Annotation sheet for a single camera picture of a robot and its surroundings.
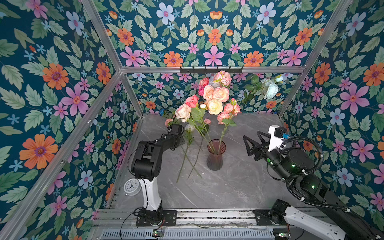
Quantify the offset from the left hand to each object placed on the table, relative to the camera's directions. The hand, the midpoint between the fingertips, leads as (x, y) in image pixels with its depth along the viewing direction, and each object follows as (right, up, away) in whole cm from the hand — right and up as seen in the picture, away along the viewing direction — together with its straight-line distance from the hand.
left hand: (181, 140), depth 103 cm
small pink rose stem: (+19, +13, +6) cm, 23 cm away
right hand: (+36, +7, -43) cm, 57 cm away
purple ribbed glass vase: (+23, -2, -23) cm, 32 cm away
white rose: (+5, +1, +2) cm, 5 cm away
